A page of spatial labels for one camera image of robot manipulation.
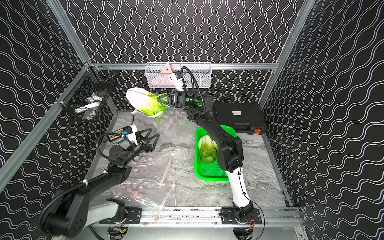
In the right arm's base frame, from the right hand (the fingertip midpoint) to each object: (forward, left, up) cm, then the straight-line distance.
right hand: (158, 102), depth 60 cm
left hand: (0, +5, -18) cm, 19 cm away
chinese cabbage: (+2, -22, -37) cm, 43 cm away
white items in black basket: (+10, +38, -11) cm, 40 cm away
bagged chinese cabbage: (+11, -3, -23) cm, 26 cm away
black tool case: (+30, -51, -40) cm, 72 cm away
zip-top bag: (-29, +6, -38) cm, 48 cm away
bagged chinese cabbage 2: (-11, +14, -46) cm, 50 cm away
